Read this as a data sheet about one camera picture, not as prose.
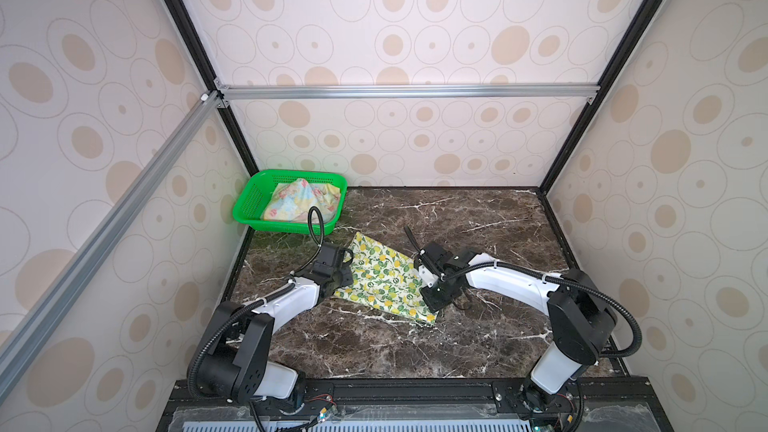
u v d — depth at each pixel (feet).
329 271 2.31
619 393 2.49
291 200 3.48
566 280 1.58
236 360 1.40
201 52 2.68
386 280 3.09
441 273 2.10
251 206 3.58
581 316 1.49
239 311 1.47
